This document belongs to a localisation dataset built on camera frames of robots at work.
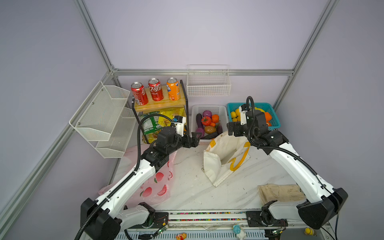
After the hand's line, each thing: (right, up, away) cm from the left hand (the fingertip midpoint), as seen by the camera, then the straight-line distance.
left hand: (195, 133), depth 72 cm
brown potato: (+10, +2, +33) cm, 34 cm away
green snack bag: (-27, +3, +16) cm, 32 cm away
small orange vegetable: (+15, +10, +40) cm, 44 cm away
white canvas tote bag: (+19, -13, +21) cm, 31 cm away
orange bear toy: (-7, -47, -5) cm, 48 cm away
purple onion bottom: (+3, +1, +31) cm, 31 cm away
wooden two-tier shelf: (-18, +16, +10) cm, 26 cm away
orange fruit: (+54, +11, +36) cm, 66 cm away
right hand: (+20, +6, +3) cm, 21 cm away
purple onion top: (+9, +15, +42) cm, 45 cm away
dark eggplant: (+2, +9, +40) cm, 41 cm away
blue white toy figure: (+19, -45, -4) cm, 49 cm away
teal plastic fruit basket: (+55, +18, +43) cm, 73 cm away
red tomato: (+8, +8, +35) cm, 37 cm away
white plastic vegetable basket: (+20, +17, +42) cm, 50 cm away
